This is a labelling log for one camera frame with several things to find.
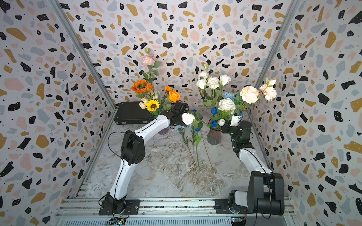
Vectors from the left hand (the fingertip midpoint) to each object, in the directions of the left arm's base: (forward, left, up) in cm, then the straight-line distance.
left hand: (188, 120), depth 97 cm
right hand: (-9, -20, +11) cm, 24 cm away
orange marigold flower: (+11, +13, +19) cm, 25 cm away
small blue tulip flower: (-8, -6, -11) cm, 15 cm away
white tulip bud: (-16, -17, +17) cm, 29 cm away
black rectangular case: (+14, +46, -6) cm, 48 cm away
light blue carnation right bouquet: (-2, -22, +24) cm, 32 cm away
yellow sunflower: (-4, +21, +19) cm, 28 cm away
